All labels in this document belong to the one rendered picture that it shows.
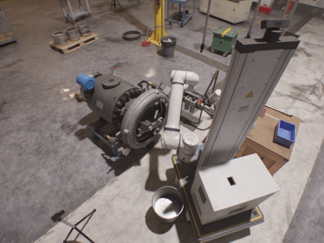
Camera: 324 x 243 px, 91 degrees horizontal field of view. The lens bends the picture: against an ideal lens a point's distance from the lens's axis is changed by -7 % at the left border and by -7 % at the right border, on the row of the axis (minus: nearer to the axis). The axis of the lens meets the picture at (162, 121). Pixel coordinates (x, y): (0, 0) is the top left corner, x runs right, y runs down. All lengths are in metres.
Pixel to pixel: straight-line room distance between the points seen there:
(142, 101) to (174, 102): 0.35
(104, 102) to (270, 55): 1.67
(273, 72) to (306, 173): 2.11
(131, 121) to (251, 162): 1.14
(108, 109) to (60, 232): 1.44
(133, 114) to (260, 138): 1.54
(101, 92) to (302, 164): 2.89
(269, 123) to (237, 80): 1.66
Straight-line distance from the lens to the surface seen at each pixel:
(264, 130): 2.46
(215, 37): 4.84
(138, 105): 1.72
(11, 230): 2.70
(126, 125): 1.73
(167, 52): 4.49
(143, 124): 1.82
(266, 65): 1.06
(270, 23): 0.96
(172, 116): 1.56
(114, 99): 1.99
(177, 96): 1.59
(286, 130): 2.62
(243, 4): 7.47
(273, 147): 2.34
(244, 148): 2.42
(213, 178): 1.42
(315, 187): 2.99
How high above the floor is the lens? 2.09
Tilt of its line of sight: 48 degrees down
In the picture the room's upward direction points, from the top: straight up
